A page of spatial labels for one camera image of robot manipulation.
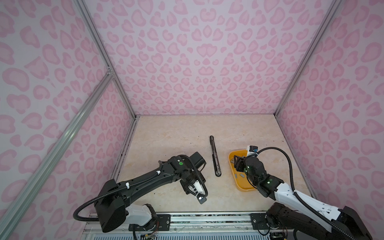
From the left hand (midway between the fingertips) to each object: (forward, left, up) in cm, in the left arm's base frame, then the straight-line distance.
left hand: (200, 177), depth 76 cm
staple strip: (+9, -18, +1) cm, 20 cm away
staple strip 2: (+5, -22, -13) cm, 26 cm away
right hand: (+11, -21, +1) cm, 24 cm away
